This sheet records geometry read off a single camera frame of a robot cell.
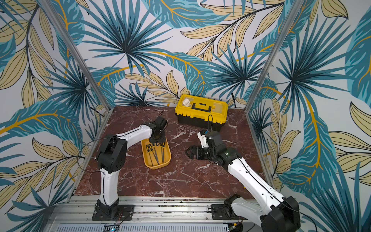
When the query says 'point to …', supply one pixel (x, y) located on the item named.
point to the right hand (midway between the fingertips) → (192, 151)
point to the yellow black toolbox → (208, 114)
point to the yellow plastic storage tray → (163, 152)
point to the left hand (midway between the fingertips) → (160, 140)
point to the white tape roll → (186, 102)
